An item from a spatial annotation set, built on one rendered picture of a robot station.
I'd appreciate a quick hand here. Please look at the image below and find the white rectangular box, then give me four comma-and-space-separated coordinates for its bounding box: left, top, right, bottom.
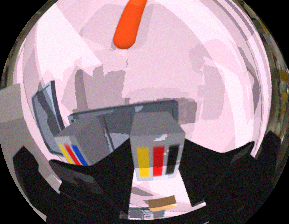
120, 214, 129, 220

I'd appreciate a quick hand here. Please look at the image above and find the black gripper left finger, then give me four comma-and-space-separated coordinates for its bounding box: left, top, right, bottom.
48, 137, 135, 216

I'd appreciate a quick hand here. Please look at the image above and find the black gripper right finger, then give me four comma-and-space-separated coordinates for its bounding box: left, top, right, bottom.
177, 139, 254, 208

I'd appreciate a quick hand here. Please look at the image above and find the tan block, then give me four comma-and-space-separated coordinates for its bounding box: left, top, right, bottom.
148, 194, 177, 212

